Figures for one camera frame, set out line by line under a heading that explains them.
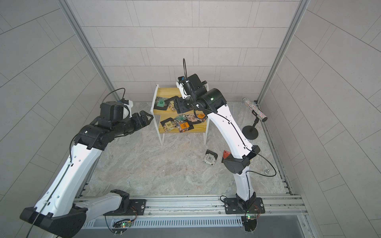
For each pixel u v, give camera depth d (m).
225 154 0.89
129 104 0.61
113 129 0.47
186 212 0.71
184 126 0.83
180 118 0.87
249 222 0.68
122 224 0.65
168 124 0.85
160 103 0.73
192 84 0.48
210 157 0.87
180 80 0.59
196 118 0.87
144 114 0.59
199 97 0.48
